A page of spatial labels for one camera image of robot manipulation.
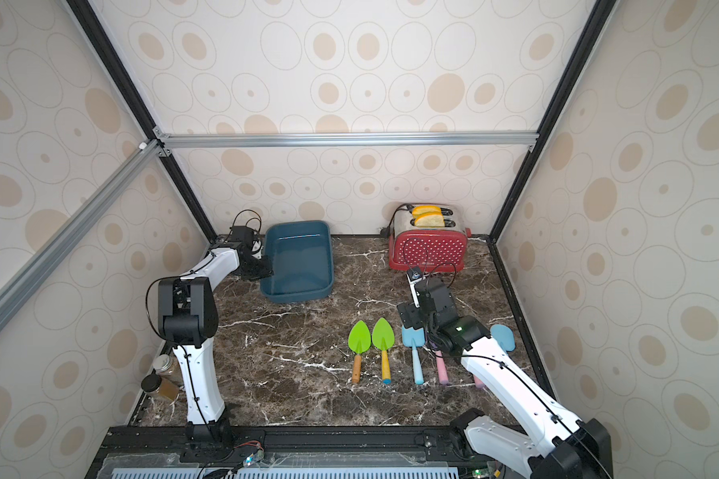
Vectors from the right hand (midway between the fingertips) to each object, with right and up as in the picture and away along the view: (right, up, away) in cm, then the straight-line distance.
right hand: (419, 300), depth 79 cm
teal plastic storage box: (-40, +14, +35) cm, 55 cm away
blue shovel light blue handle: (+1, -13, +12) cm, 18 cm away
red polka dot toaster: (+7, +15, +20) cm, 26 cm away
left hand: (-45, +9, +23) cm, 52 cm away
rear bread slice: (+6, +28, +20) cm, 35 cm away
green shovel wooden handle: (-16, -15, +12) cm, 25 cm away
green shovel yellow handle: (-9, -14, +13) cm, 21 cm away
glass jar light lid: (-69, -17, 0) cm, 71 cm away
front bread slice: (+7, +24, +18) cm, 31 cm away
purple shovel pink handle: (+7, -19, +6) cm, 21 cm away
